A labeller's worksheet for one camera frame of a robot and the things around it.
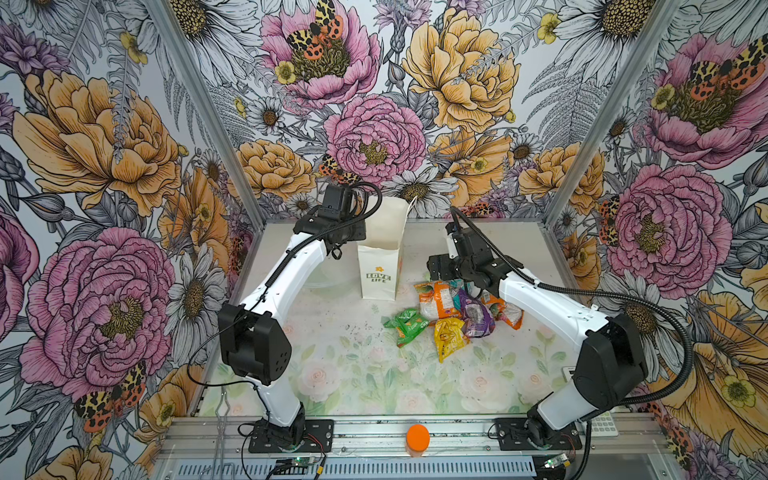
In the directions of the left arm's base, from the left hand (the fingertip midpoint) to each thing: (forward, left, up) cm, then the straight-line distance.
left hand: (356, 234), depth 86 cm
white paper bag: (-7, -7, +1) cm, 10 cm away
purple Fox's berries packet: (-18, -35, -17) cm, 43 cm away
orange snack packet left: (-12, -23, -18) cm, 32 cm away
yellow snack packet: (-23, -26, -17) cm, 39 cm away
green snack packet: (-20, -15, -17) cm, 30 cm away
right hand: (-7, -25, -7) cm, 27 cm away
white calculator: (-45, -61, -22) cm, 79 cm away
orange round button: (-47, -15, -16) cm, 52 cm away
